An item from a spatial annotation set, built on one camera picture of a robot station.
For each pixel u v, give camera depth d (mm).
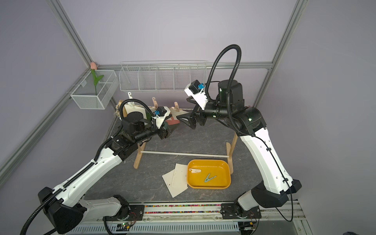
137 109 630
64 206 386
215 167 888
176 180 833
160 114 543
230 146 967
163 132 585
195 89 429
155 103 608
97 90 884
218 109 459
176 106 608
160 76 1006
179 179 846
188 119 465
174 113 616
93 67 894
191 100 565
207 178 826
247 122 383
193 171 854
